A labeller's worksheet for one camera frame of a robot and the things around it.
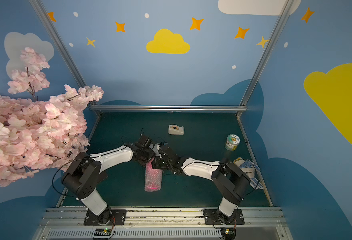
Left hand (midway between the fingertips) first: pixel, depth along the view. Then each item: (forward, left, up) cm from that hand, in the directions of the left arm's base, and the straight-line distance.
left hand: (155, 155), depth 93 cm
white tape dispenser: (+22, -12, -1) cm, 25 cm away
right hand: (-7, 0, +6) cm, 9 cm away
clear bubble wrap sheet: (-16, -1, +4) cm, 17 cm away
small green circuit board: (-40, +22, -6) cm, 46 cm away
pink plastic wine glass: (-16, -1, +5) cm, 17 cm away
